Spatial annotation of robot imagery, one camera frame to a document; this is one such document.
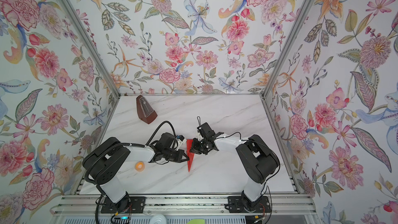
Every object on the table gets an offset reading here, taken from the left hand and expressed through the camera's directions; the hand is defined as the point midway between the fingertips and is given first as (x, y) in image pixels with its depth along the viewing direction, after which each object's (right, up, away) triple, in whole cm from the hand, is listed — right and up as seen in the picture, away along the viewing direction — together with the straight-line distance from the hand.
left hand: (190, 160), depth 87 cm
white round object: (-12, -18, -21) cm, 30 cm away
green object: (+4, -24, -14) cm, 28 cm away
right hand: (-1, +5, +3) cm, 6 cm away
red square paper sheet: (0, +3, +1) cm, 3 cm away
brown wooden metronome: (-29, +27, +12) cm, 42 cm away
